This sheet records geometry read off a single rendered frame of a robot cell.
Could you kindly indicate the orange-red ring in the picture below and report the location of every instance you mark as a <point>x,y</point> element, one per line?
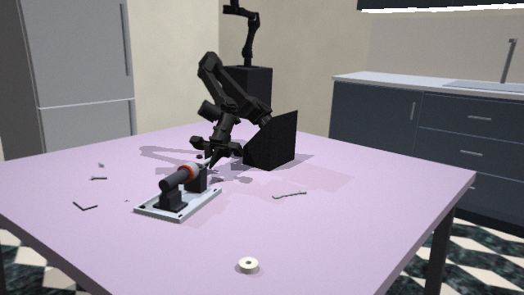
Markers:
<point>190,172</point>

